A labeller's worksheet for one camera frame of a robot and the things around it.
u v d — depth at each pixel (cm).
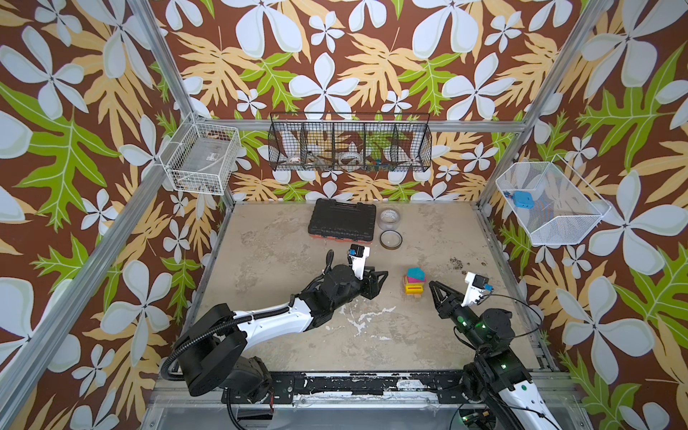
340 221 108
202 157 86
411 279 90
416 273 100
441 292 71
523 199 87
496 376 56
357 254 68
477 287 65
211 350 42
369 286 68
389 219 115
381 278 75
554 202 82
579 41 73
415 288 90
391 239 108
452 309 66
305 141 98
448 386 74
